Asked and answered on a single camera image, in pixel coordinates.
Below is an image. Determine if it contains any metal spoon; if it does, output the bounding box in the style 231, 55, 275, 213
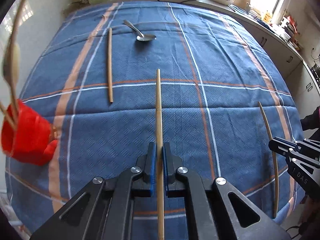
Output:
124, 20, 156, 42

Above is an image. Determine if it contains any red utensil cup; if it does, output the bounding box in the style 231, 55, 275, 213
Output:
1, 100, 58, 166

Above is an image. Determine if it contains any thin bamboo chopstick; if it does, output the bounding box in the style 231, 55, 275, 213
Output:
3, 0, 26, 130

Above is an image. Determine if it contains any blue plaid tablecloth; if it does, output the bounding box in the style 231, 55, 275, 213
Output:
5, 2, 304, 232

